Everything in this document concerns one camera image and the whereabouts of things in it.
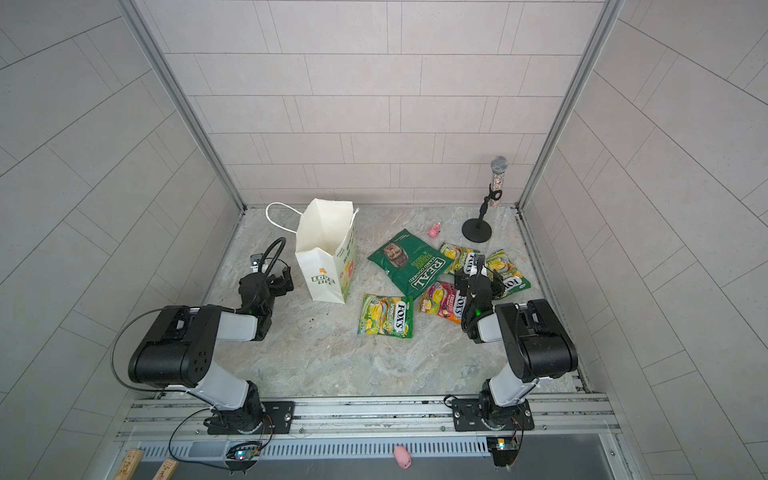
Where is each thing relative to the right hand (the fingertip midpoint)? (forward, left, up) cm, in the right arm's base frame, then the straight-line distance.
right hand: (477, 266), depth 94 cm
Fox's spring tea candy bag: (-13, +28, -2) cm, 32 cm away
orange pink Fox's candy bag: (-10, +12, -2) cm, 16 cm away
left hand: (+4, +63, +2) cm, 63 cm away
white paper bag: (+12, +49, +3) cm, 50 cm away
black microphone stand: (+18, -5, -3) cm, 19 cm away
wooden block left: (-44, +86, -2) cm, 97 cm away
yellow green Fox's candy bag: (+5, +3, -2) cm, 7 cm away
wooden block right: (-45, +78, -2) cm, 90 cm away
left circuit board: (-44, +62, -2) cm, 76 cm away
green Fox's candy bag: (-4, -11, -2) cm, 12 cm away
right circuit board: (-46, +4, -7) cm, 47 cm away
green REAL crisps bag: (+6, +21, -3) cm, 22 cm away
